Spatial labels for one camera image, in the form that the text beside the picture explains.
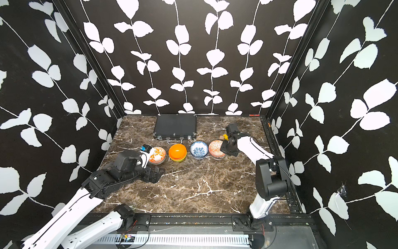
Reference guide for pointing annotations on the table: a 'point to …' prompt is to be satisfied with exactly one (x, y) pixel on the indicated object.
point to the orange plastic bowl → (178, 152)
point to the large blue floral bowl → (199, 149)
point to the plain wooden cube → (221, 137)
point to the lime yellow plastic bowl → (178, 161)
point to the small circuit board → (129, 238)
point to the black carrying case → (175, 127)
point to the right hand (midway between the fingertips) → (222, 147)
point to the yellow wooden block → (226, 137)
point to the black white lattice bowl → (218, 158)
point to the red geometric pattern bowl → (214, 149)
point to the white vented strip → (178, 240)
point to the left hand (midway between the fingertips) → (158, 165)
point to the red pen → (256, 115)
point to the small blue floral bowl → (199, 155)
